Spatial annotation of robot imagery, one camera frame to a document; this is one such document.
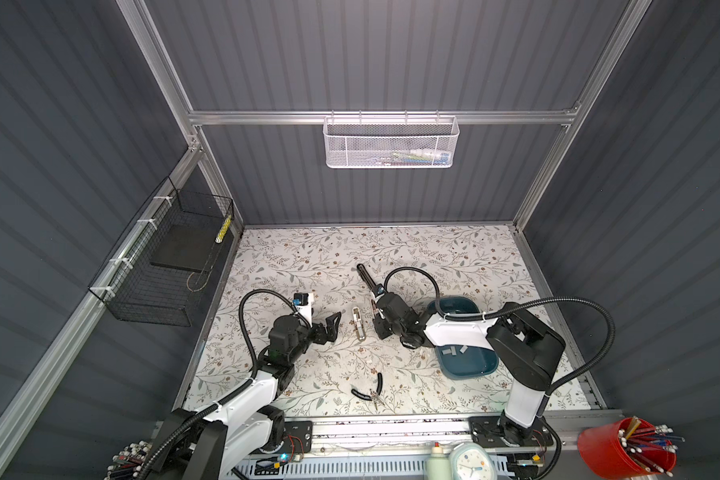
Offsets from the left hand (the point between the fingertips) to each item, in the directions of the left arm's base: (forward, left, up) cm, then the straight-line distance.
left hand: (326, 312), depth 85 cm
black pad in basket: (+12, +35, +17) cm, 41 cm away
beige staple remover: (-1, -10, -8) cm, 12 cm away
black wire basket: (+5, +39, +17) cm, 43 cm away
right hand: (+1, -16, -8) cm, 18 cm away
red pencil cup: (-38, -61, +6) cm, 72 cm away
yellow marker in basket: (+16, +27, +18) cm, 36 cm away
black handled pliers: (-21, -11, -9) cm, 26 cm away
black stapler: (+18, -12, -7) cm, 23 cm away
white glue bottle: (-38, -25, -2) cm, 45 cm away
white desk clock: (-37, -34, -7) cm, 51 cm away
